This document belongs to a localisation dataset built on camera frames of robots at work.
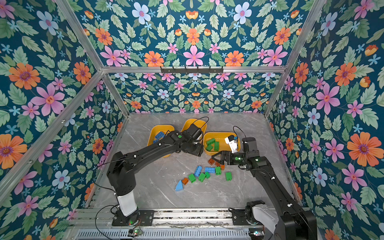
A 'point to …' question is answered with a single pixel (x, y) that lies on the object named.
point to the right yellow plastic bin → (219, 136)
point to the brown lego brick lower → (185, 181)
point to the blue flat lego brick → (210, 169)
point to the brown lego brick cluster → (211, 161)
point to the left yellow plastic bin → (157, 133)
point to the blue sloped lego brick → (179, 186)
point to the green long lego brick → (216, 146)
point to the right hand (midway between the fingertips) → (217, 156)
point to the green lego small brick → (202, 177)
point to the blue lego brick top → (155, 141)
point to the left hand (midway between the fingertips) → (201, 148)
